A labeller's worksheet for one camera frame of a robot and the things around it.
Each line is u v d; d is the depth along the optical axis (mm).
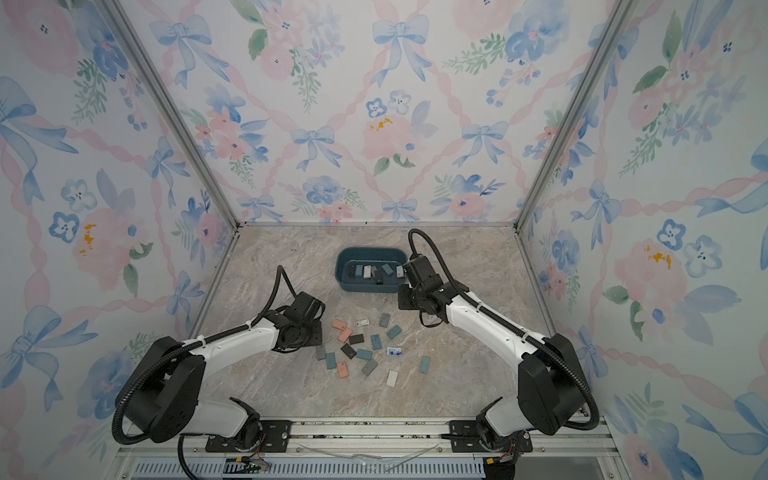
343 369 840
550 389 422
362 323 925
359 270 1057
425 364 855
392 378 835
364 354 880
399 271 1040
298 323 684
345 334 907
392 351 879
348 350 879
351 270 1057
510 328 480
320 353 879
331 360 867
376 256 1065
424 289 639
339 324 930
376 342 901
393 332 924
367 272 1046
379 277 1034
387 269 1063
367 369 854
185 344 473
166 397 421
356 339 906
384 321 949
